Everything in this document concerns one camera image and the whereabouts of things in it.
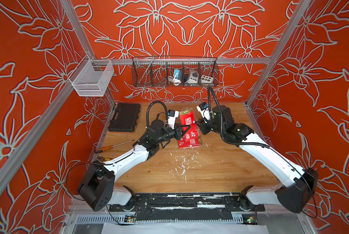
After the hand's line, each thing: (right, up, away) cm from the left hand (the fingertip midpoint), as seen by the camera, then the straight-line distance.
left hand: (190, 126), depth 72 cm
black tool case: (-44, +4, +31) cm, 54 cm away
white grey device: (+4, +30, +18) cm, 35 cm away
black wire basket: (-22, +37, +28) cm, 51 cm away
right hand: (+2, +3, +2) cm, 4 cm away
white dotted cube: (+13, +30, +22) cm, 39 cm away
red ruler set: (+4, -13, +22) cm, 26 cm away
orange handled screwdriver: (-56, -17, +18) cm, 61 cm away
